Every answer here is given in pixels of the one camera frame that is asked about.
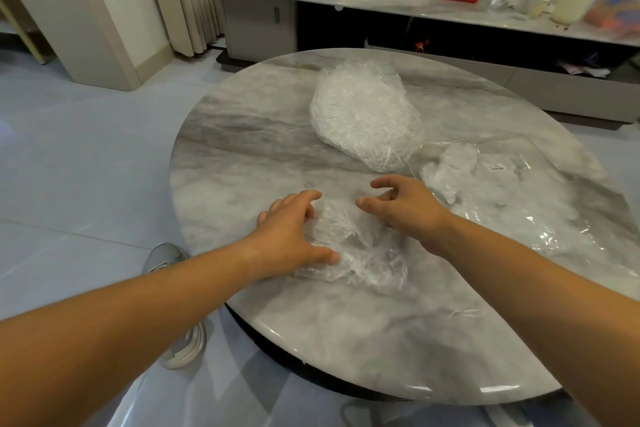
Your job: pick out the light wooden chair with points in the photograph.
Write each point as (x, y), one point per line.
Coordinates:
(18, 26)

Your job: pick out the black table base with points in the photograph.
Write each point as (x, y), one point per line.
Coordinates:
(330, 382)

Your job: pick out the clear bag of caps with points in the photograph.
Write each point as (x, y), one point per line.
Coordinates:
(450, 169)

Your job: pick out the person's left hand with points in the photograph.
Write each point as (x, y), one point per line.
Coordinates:
(280, 239)

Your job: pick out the small white cup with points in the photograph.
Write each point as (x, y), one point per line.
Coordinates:
(537, 5)

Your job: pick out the clear plastic bag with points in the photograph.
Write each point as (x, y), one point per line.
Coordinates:
(560, 211)

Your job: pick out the pile of clear plastic caps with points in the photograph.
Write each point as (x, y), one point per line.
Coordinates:
(365, 111)

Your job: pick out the single clear plastic cap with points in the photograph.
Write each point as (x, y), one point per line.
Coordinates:
(365, 253)

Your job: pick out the grey sneaker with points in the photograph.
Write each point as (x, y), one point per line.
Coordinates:
(160, 257)

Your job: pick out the clear container colourful contents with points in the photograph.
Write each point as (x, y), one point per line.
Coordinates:
(618, 6)

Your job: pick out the person's right hand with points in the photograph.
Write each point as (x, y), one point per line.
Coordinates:
(415, 211)

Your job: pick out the long grey low cabinet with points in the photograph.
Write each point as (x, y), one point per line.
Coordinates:
(260, 26)

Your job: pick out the person's left forearm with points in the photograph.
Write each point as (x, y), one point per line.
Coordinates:
(110, 342)

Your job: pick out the person's right forearm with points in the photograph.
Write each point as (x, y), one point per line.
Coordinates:
(560, 312)

